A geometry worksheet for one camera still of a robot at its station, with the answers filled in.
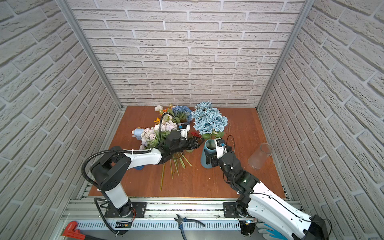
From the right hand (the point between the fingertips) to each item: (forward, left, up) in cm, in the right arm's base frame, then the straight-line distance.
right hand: (213, 146), depth 76 cm
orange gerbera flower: (+34, +34, -15) cm, 51 cm away
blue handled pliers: (-29, +19, -17) cm, 39 cm away
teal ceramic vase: (+3, +1, -3) cm, 5 cm away
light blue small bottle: (+20, +46, -11) cm, 51 cm away
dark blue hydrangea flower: (+36, +15, -12) cm, 41 cm away
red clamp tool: (-29, +70, -17) cm, 78 cm away
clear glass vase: (-2, -28, -14) cm, 32 cm away
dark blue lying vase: (0, +44, -20) cm, 48 cm away
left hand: (+8, +5, -4) cm, 10 cm away
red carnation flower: (+17, +8, -12) cm, 22 cm away
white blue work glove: (-36, -19, -16) cm, 44 cm away
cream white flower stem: (+48, +34, -17) cm, 61 cm away
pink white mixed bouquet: (+13, +34, -7) cm, 37 cm away
